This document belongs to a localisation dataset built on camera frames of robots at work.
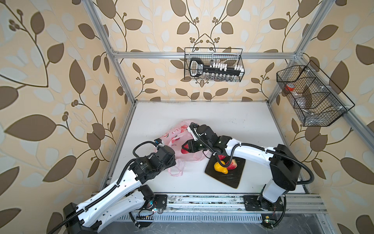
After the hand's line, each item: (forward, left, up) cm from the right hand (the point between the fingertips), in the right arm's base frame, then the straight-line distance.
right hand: (184, 146), depth 80 cm
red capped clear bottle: (+30, -65, +16) cm, 73 cm away
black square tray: (-13, -28, -13) cm, 33 cm away
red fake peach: (-2, -22, -11) cm, 25 cm away
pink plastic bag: (+4, +5, +2) cm, 7 cm away
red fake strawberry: (-8, -28, -9) cm, 30 cm away
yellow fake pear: (-10, -19, -8) cm, 23 cm away
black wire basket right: (+13, -68, +21) cm, 73 cm away
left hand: (-6, +5, +1) cm, 8 cm away
